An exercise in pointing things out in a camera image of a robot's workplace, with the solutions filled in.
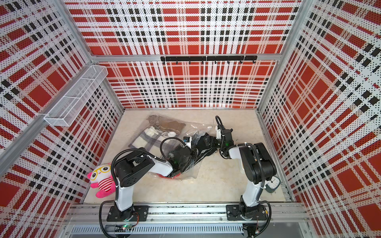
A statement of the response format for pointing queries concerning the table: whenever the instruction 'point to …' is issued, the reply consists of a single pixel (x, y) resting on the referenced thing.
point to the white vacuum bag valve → (171, 134)
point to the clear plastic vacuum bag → (176, 146)
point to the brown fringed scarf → (165, 124)
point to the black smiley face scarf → (204, 146)
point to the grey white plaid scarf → (150, 139)
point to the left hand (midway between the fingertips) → (198, 144)
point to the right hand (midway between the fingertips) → (210, 138)
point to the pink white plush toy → (101, 179)
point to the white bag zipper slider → (209, 127)
